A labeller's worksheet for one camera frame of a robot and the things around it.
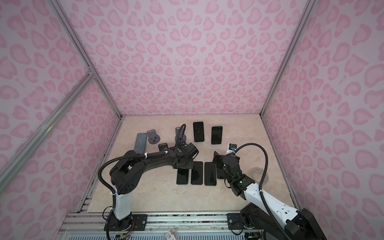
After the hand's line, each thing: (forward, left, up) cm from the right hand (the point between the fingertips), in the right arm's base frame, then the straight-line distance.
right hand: (221, 153), depth 84 cm
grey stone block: (+12, +52, -9) cm, 54 cm away
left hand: (-1, +19, -12) cm, 23 cm away
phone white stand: (+18, +13, -3) cm, 22 cm away
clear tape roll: (-8, -22, -12) cm, 26 cm away
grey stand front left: (+6, +36, -3) cm, 36 cm away
